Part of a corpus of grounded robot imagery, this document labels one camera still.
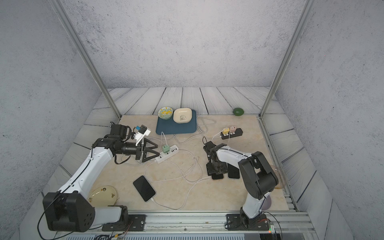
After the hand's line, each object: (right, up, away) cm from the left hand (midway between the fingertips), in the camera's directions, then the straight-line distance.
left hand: (158, 150), depth 73 cm
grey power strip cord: (+5, +2, +33) cm, 33 cm away
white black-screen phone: (-11, -23, +12) cm, 28 cm away
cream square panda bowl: (+8, +20, +45) cm, 50 cm away
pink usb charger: (+43, +10, +29) cm, 53 cm away
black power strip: (+49, +8, +35) cm, 61 cm away
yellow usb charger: (+39, +8, +31) cm, 51 cm away
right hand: (+31, -16, +17) cm, 38 cm away
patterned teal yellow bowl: (-6, +22, +46) cm, 51 cm away
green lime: (+51, +23, +46) cm, 72 cm away
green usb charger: (-1, -2, +21) cm, 21 cm away
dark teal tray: (-2, +11, +42) cm, 43 cm away
